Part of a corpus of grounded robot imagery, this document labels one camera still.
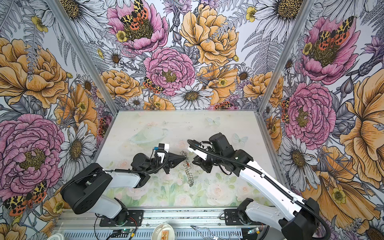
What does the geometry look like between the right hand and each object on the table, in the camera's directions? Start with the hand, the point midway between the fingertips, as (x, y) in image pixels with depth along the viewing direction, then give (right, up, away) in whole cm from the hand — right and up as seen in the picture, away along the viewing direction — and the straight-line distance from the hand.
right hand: (196, 164), depth 72 cm
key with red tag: (-4, 0, 0) cm, 4 cm away
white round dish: (-15, -30, -2) cm, 34 cm away
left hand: (-5, +2, +1) cm, 5 cm away
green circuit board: (-34, -31, -1) cm, 46 cm away
